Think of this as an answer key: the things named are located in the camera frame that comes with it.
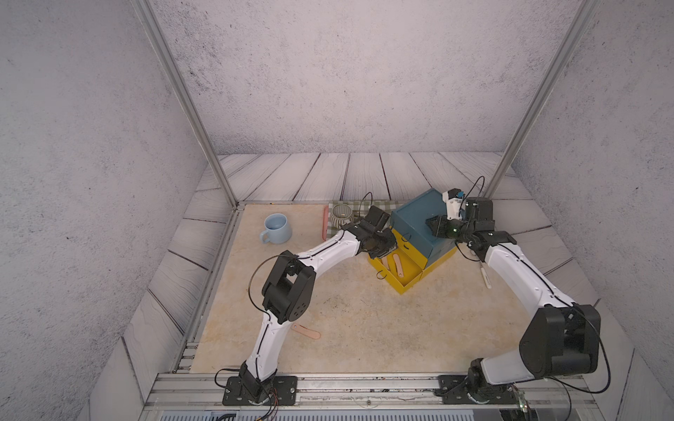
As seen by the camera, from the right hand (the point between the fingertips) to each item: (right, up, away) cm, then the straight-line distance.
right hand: (429, 224), depth 86 cm
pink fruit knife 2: (-12, -14, +13) cm, 23 cm away
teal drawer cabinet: (-6, +2, -1) cm, 7 cm away
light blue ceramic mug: (-53, -2, +16) cm, 56 cm away
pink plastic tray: (-36, 0, +26) cm, 44 cm away
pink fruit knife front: (-38, -35, -2) cm, 51 cm away
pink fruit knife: (-8, -14, +13) cm, 21 cm away
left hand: (-7, -8, +3) cm, 11 cm away
